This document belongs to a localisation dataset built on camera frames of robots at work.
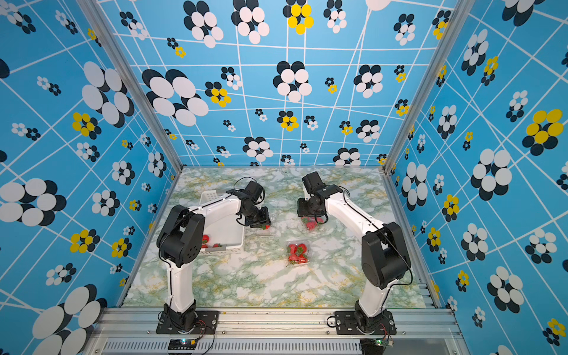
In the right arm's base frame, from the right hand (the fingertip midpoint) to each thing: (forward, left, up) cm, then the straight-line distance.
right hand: (305, 209), depth 90 cm
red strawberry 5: (-12, +36, -8) cm, 39 cm away
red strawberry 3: (-18, +2, -8) cm, 19 cm away
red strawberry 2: (-13, +2, -8) cm, 16 cm away
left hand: (-1, +15, -8) cm, 17 cm away
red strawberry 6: (-4, +16, -7) cm, 18 cm away
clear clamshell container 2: (-3, +13, -10) cm, 17 cm away
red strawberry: (-13, +5, -9) cm, 17 cm away
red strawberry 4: (-2, -3, -8) cm, 9 cm away
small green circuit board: (-45, +41, -13) cm, 62 cm away
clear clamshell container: (-3, -6, -9) cm, 12 cm away
